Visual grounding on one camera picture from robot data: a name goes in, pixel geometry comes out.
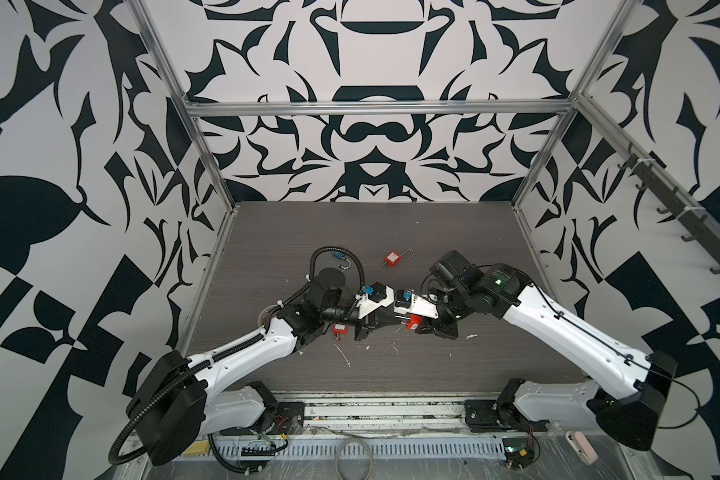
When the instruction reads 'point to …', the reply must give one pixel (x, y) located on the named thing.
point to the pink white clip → (581, 445)
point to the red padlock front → (339, 329)
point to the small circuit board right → (519, 451)
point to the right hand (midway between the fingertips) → (418, 320)
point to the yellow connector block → (197, 449)
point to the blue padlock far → (341, 255)
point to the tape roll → (266, 315)
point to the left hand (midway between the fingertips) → (404, 314)
